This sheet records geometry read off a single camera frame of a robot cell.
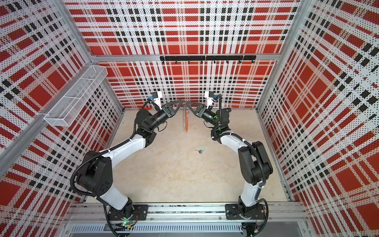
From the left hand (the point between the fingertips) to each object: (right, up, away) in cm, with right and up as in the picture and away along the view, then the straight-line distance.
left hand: (183, 103), depth 71 cm
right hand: (+1, 0, 0) cm, 1 cm away
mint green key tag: (+11, -27, +27) cm, 40 cm away
